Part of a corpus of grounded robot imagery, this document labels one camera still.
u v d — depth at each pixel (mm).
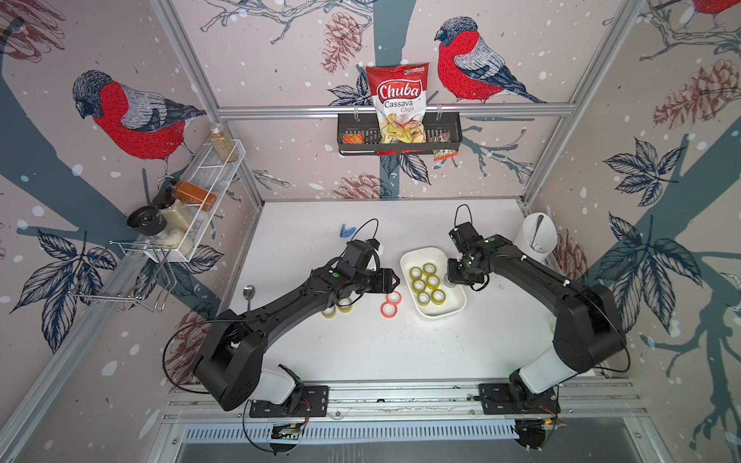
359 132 949
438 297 925
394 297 925
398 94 814
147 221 580
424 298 923
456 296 901
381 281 725
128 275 580
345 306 891
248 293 927
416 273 981
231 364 416
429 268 994
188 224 673
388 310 901
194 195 721
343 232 1089
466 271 733
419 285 951
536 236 974
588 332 434
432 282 954
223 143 854
